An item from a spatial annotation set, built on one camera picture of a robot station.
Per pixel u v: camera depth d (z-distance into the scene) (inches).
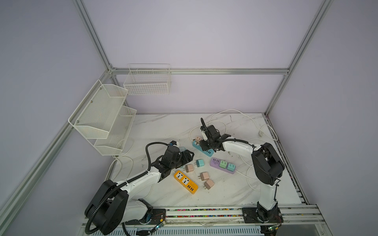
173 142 31.7
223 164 33.5
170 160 25.7
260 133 42.1
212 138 29.6
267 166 19.9
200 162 35.7
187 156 29.7
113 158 37.2
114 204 16.2
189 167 34.9
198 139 37.8
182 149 30.6
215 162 35.6
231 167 33.0
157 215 29.4
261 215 25.9
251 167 21.1
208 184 32.3
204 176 33.9
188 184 32.1
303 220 29.0
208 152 37.6
